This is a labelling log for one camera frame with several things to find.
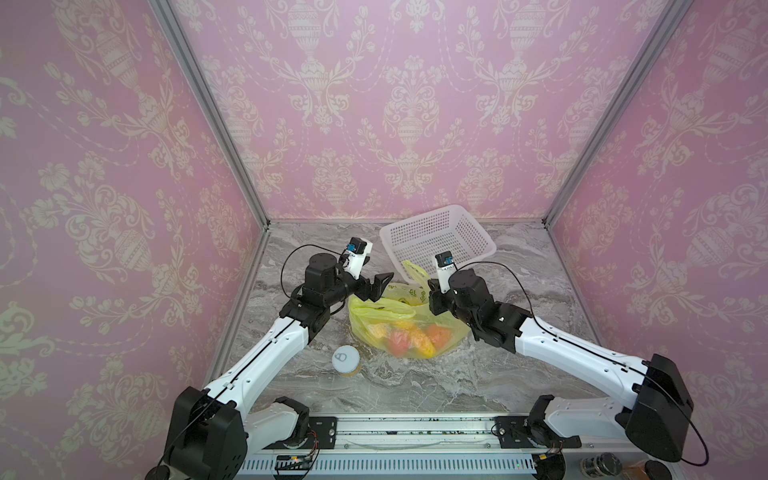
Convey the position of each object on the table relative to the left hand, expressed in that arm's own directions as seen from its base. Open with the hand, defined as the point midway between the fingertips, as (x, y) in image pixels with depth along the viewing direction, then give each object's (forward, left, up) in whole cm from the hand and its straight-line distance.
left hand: (382, 268), depth 77 cm
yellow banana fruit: (-13, -12, -19) cm, 26 cm away
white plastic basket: (+36, -25, -22) cm, 49 cm away
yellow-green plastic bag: (-8, -6, -15) cm, 18 cm away
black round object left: (-42, +44, -15) cm, 63 cm away
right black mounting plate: (-32, -33, -22) cm, 52 cm away
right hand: (-1, -13, -3) cm, 14 cm away
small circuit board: (-39, +21, -28) cm, 52 cm away
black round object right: (-40, -58, -14) cm, 72 cm away
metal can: (-39, -48, -14) cm, 63 cm away
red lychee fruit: (-13, -5, -17) cm, 22 cm away
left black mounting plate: (-32, +13, -24) cm, 42 cm away
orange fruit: (-10, -17, -17) cm, 26 cm away
